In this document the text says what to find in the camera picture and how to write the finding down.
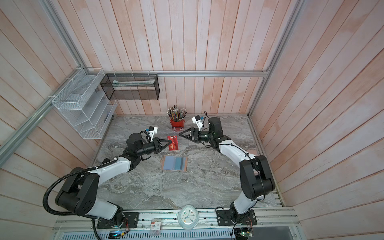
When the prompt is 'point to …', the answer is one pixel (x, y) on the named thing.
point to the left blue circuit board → (115, 234)
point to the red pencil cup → (177, 126)
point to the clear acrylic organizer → (172, 133)
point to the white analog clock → (188, 217)
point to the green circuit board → (242, 233)
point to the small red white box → (155, 229)
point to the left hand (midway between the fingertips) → (172, 144)
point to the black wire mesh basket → (131, 86)
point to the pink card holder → (175, 163)
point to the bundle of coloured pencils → (176, 113)
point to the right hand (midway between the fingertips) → (183, 137)
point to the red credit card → (174, 145)
